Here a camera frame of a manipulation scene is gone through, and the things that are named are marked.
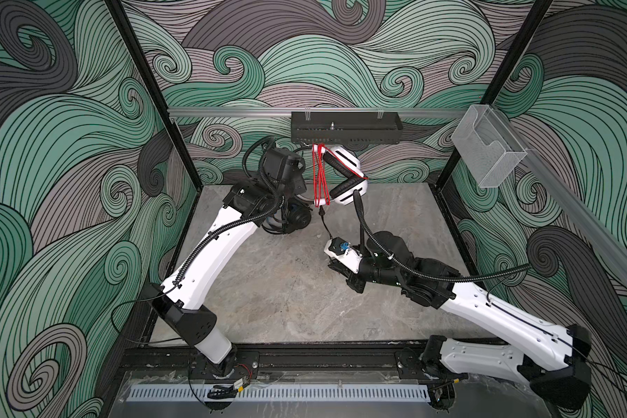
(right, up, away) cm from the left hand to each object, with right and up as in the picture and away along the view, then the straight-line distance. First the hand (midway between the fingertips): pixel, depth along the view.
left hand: (296, 174), depth 70 cm
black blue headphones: (-2, -12, +28) cm, 31 cm away
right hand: (+10, -24, -4) cm, 26 cm away
